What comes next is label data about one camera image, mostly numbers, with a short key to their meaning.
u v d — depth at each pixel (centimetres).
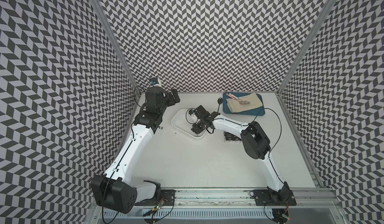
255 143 56
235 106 109
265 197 73
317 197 76
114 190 37
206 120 73
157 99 54
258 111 103
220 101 112
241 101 111
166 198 72
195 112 79
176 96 73
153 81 63
